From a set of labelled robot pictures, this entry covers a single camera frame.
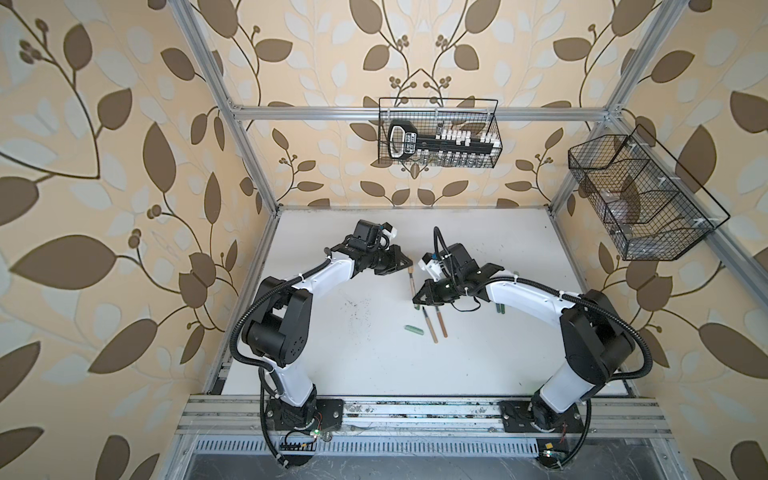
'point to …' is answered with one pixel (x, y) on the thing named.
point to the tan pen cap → (411, 270)
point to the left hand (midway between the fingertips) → (414, 260)
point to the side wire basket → (655, 209)
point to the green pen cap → (417, 306)
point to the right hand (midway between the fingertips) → (415, 302)
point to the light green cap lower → (414, 329)
